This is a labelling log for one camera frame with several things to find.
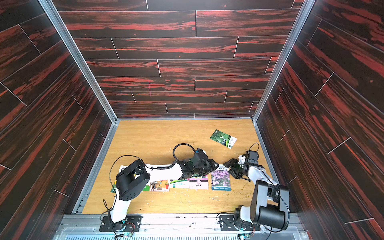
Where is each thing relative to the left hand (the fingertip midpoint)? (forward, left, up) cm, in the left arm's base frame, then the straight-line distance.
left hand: (219, 168), depth 84 cm
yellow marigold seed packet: (-21, +43, +24) cm, 54 cm away
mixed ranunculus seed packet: (-6, +22, -8) cm, 25 cm away
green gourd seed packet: (+28, -7, -8) cm, 30 cm away
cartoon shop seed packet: (-8, +33, -8) cm, 35 cm away
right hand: (+4, -7, -6) cm, 11 cm away
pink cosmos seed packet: (-3, -2, -8) cm, 9 cm away
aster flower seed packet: (-5, +11, -9) cm, 15 cm away
